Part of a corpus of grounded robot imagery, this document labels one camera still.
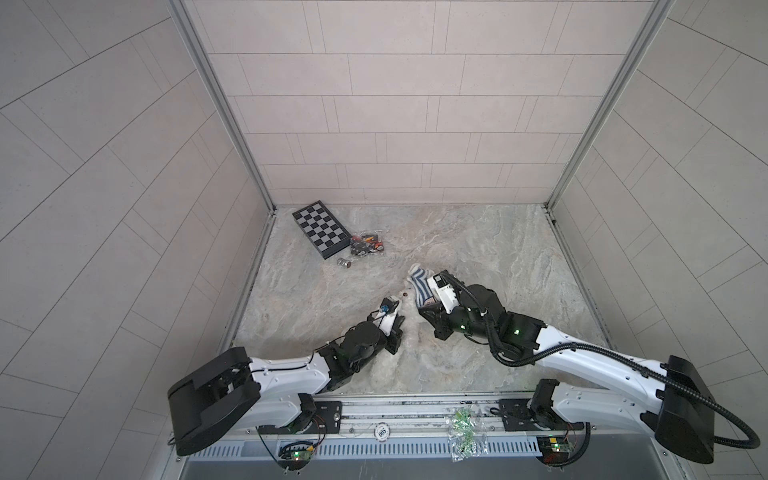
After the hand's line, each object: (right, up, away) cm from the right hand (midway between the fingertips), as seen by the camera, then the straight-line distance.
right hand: (418, 317), depth 72 cm
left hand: (-1, -2, +8) cm, 8 cm away
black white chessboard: (-32, +21, +33) cm, 51 cm away
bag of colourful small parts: (-17, +16, +30) cm, 38 cm away
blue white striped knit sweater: (+1, +8, +4) cm, 9 cm away
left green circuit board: (-27, -28, -7) cm, 40 cm away
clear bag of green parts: (+11, -26, -2) cm, 29 cm away
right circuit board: (+31, -29, -4) cm, 43 cm away
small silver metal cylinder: (-23, +10, +27) cm, 37 cm away
